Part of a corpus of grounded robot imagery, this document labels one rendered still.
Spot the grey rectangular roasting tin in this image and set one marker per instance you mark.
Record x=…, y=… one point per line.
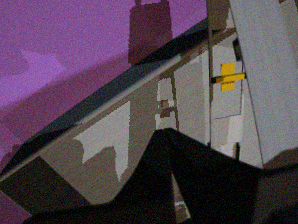
x=87, y=154

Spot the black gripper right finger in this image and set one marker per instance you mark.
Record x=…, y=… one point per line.
x=218, y=189

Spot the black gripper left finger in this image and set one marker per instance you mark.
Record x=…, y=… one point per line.
x=146, y=197

